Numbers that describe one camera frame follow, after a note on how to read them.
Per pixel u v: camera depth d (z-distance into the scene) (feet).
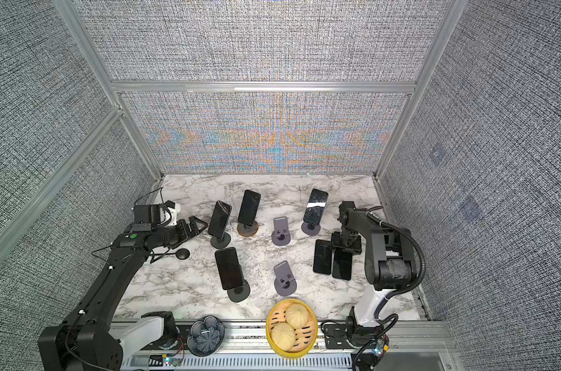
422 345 2.42
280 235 3.02
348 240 2.79
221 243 3.10
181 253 3.02
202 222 2.51
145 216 2.03
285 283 2.63
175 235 2.26
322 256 2.98
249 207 3.03
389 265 1.60
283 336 2.25
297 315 2.35
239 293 2.73
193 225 2.35
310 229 3.28
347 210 2.38
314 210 3.07
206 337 2.40
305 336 2.35
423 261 1.46
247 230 3.27
